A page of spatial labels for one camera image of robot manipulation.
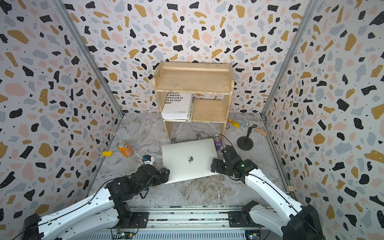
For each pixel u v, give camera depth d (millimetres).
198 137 890
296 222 386
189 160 817
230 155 613
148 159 694
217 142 930
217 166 725
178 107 903
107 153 988
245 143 1045
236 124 1162
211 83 780
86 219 470
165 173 712
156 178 598
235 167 593
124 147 900
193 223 733
